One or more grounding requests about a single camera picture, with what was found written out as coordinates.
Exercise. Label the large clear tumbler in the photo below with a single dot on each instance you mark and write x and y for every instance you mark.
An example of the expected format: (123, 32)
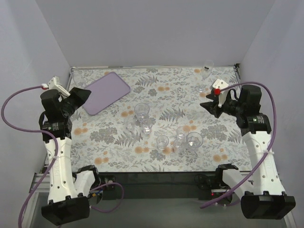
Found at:
(142, 112)
(194, 141)

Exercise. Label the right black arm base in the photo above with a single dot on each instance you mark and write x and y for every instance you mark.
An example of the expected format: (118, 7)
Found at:
(210, 186)

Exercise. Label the purple plastic tray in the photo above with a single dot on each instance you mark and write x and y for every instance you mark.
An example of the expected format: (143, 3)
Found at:
(104, 92)

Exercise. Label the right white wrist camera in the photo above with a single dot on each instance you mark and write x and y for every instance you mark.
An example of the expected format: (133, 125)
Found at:
(219, 85)

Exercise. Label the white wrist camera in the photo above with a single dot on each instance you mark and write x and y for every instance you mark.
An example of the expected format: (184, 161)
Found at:
(219, 85)
(54, 83)

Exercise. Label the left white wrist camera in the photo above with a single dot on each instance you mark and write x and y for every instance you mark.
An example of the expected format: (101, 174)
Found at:
(54, 83)

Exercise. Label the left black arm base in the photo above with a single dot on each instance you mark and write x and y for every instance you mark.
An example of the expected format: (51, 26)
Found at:
(105, 193)

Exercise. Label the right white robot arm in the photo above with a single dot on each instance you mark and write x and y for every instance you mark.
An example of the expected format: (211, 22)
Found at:
(261, 193)

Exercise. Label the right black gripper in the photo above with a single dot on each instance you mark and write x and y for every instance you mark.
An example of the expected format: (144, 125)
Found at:
(217, 108)

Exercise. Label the clear tumbler centre front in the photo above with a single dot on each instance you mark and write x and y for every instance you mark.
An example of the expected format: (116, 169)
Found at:
(162, 142)

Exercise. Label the floral patterned tablecloth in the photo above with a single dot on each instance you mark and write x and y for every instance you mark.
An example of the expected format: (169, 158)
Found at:
(171, 94)

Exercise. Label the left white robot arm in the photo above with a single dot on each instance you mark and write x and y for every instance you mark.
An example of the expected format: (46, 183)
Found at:
(78, 207)

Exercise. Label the clear stemmed glass back left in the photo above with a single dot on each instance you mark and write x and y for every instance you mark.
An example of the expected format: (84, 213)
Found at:
(77, 77)

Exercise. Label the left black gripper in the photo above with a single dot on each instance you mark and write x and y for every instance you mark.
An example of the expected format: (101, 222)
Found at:
(74, 99)

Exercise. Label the large clear tumbler right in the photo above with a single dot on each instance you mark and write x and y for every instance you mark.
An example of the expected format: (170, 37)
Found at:
(194, 141)

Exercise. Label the clear champagne flute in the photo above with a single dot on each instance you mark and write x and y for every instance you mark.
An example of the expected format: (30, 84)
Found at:
(205, 73)

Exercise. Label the large clear tumbler centre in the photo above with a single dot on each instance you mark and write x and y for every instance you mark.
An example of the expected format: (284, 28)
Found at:
(142, 112)

